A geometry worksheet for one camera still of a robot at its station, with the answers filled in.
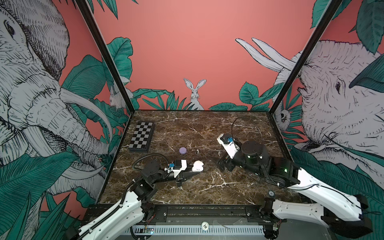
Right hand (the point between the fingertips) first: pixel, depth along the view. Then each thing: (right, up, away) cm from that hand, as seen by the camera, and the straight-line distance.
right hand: (216, 148), depth 61 cm
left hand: (-8, -9, +2) cm, 12 cm away
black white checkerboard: (-46, +1, +39) cm, 61 cm away
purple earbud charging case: (-18, -7, +35) cm, 40 cm away
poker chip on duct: (-4, -39, +9) cm, 40 cm away
